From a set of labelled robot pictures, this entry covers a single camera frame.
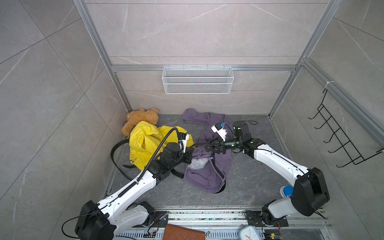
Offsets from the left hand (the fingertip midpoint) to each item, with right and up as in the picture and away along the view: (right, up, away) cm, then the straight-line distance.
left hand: (193, 146), depth 77 cm
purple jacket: (+9, -16, +11) cm, 21 cm away
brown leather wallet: (-9, -39, -8) cm, 41 cm away
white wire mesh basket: (+1, +42, +23) cm, 48 cm away
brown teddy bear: (-43, +17, +27) cm, 54 cm away
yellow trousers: (-28, +3, +8) cm, 29 cm away
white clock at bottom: (+26, -39, -9) cm, 48 cm away
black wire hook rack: (+68, +1, -13) cm, 69 cm away
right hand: (+9, +1, -1) cm, 9 cm away
